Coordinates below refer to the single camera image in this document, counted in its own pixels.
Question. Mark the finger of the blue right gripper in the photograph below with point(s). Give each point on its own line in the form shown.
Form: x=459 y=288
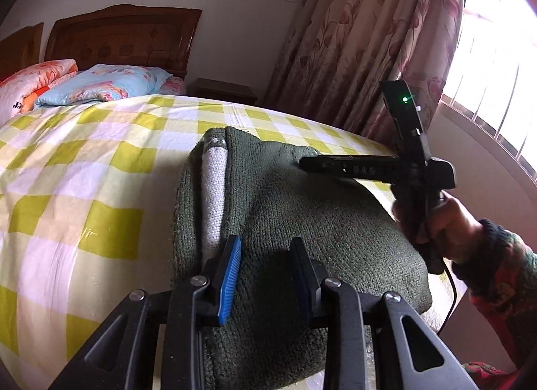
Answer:
x=379 y=168

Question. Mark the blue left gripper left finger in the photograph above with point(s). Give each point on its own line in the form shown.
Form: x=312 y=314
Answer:
x=223 y=276

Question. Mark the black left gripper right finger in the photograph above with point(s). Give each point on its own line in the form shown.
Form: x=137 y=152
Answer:
x=309 y=276

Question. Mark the green white knit sweater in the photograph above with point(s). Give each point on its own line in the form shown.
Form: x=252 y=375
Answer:
x=233 y=183

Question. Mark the right forearm floral sleeve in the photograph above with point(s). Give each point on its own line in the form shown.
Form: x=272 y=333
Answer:
x=501 y=276

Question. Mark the red floral clothing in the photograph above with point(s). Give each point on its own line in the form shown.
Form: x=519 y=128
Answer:
x=487 y=377

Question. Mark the person's right hand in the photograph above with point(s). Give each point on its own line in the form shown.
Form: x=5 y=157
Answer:
x=450 y=227

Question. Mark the window with metal bars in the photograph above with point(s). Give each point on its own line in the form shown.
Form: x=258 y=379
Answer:
x=492 y=79

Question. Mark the pink floral curtain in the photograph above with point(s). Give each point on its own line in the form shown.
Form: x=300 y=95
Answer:
x=338 y=52

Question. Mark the yellow checkered bed sheet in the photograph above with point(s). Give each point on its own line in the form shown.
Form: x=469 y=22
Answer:
x=87 y=204

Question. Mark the dark wooden nightstand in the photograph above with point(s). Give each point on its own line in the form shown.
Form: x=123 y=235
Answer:
x=221 y=91

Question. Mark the pink floral pillow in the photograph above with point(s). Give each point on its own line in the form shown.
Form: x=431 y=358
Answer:
x=173 y=86

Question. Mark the light blue floral quilt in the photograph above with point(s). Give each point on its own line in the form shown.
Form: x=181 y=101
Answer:
x=105 y=82

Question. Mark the large wooden headboard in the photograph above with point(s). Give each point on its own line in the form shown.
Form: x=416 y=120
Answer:
x=127 y=34

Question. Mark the pink orange floral quilt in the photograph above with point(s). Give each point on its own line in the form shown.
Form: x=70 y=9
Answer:
x=20 y=91

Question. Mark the small wooden headboard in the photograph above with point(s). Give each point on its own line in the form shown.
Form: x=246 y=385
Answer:
x=20 y=50

